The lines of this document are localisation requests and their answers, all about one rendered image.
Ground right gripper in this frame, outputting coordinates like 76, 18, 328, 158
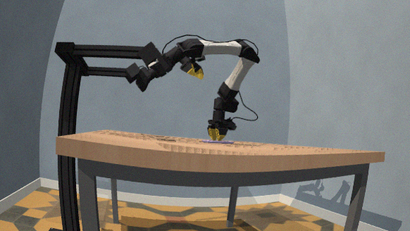
207, 111, 229, 141

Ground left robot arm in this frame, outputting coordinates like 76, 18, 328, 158
144, 56, 206, 80

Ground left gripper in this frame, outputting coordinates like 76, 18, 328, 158
180, 56, 204, 80

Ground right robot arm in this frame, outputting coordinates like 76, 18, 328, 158
161, 39, 260, 113

